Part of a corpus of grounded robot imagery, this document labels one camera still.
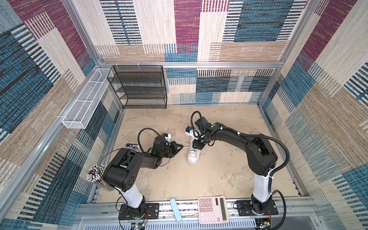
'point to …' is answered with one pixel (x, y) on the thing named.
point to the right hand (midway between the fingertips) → (197, 146)
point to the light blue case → (175, 209)
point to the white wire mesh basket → (79, 113)
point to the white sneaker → (193, 156)
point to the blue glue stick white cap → (132, 145)
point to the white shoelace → (193, 152)
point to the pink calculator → (212, 210)
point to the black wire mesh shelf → (140, 85)
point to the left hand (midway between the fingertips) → (184, 144)
